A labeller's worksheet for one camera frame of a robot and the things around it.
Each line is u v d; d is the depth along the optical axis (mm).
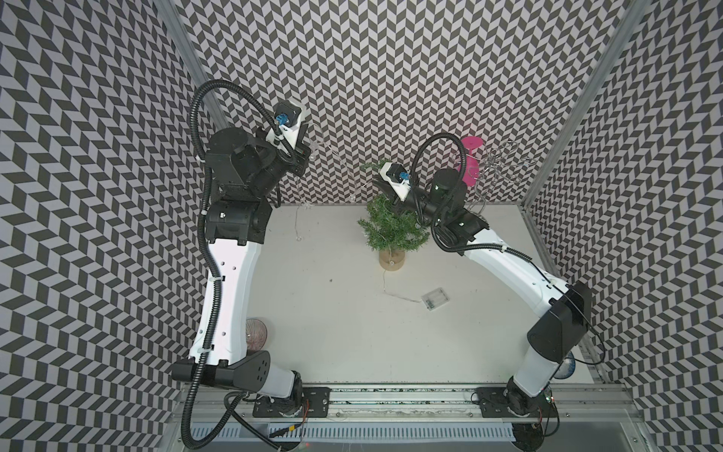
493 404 728
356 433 693
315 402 723
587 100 830
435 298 915
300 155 502
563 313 426
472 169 996
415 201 606
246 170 402
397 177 556
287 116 433
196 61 801
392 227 782
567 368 764
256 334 825
